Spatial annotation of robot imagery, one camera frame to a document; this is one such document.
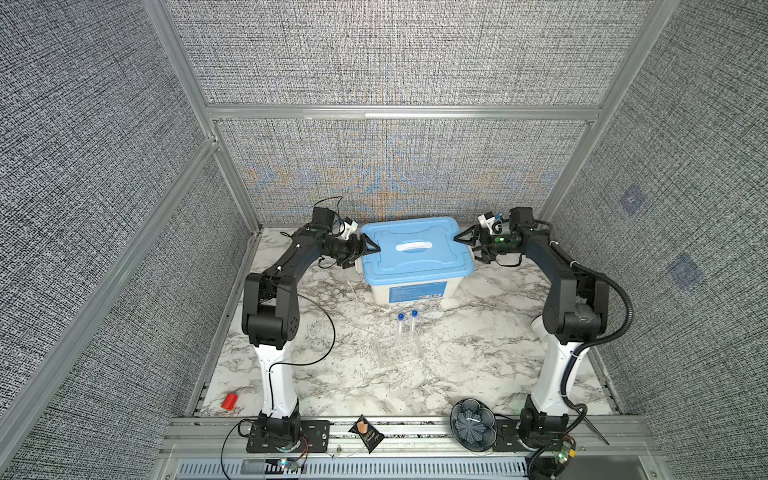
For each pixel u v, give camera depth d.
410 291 0.92
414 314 0.78
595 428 0.75
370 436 0.72
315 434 0.73
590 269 0.55
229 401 0.78
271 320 0.54
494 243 0.85
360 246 0.83
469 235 0.88
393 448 0.73
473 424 0.75
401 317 0.78
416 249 0.90
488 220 0.90
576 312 0.55
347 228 0.89
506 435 0.73
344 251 0.84
